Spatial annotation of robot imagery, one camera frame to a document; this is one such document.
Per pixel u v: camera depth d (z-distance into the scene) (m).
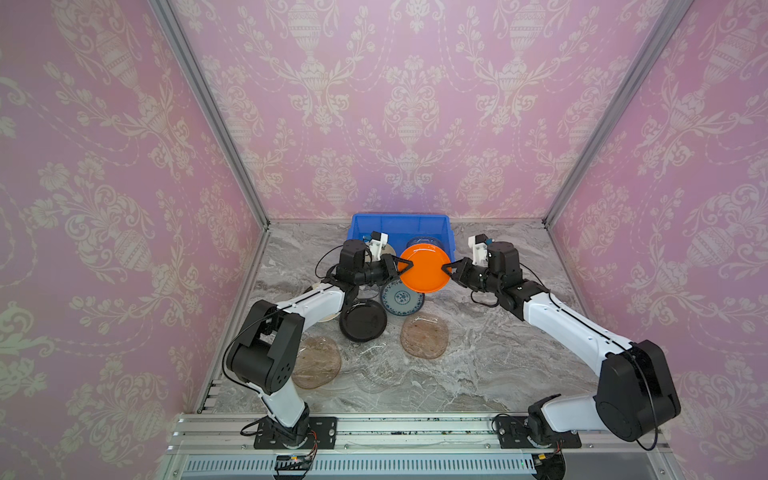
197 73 0.80
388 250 1.09
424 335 0.91
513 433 0.73
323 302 0.60
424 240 1.11
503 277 0.65
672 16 0.69
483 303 0.72
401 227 1.17
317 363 0.85
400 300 0.98
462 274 0.73
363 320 0.92
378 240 0.83
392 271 0.76
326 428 0.75
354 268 0.70
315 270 0.78
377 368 0.85
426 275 0.82
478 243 0.78
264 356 0.47
